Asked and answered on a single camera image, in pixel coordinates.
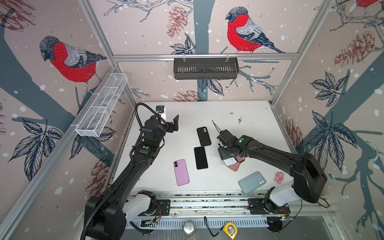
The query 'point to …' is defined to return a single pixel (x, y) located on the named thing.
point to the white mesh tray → (91, 125)
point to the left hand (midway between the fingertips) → (169, 113)
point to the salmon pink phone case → (235, 166)
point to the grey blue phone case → (252, 182)
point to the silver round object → (189, 228)
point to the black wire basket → (206, 68)
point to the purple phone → (181, 172)
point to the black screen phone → (200, 157)
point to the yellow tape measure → (231, 229)
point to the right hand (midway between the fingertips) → (224, 153)
